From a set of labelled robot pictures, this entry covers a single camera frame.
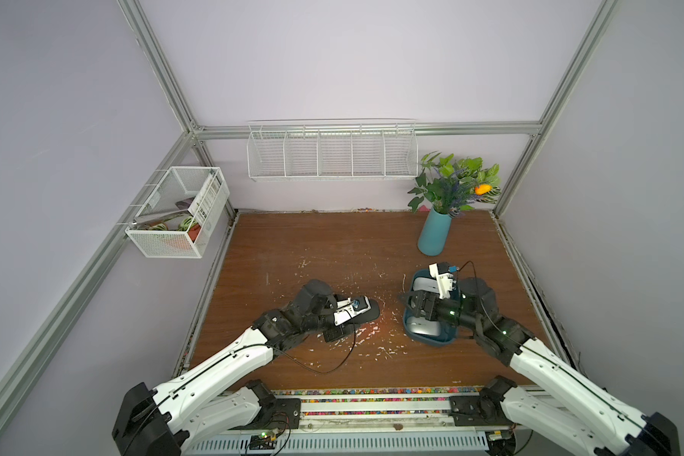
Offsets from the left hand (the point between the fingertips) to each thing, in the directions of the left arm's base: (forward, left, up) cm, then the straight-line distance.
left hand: (351, 312), depth 75 cm
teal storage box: (-2, -30, -14) cm, 33 cm away
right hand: (+2, -15, +4) cm, 15 cm away
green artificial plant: (+29, -32, +17) cm, 46 cm away
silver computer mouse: (0, -22, -13) cm, 26 cm away
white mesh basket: (+24, +44, +17) cm, 53 cm away
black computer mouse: (-5, -4, +8) cm, 10 cm away
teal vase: (+30, -32, -6) cm, 44 cm away
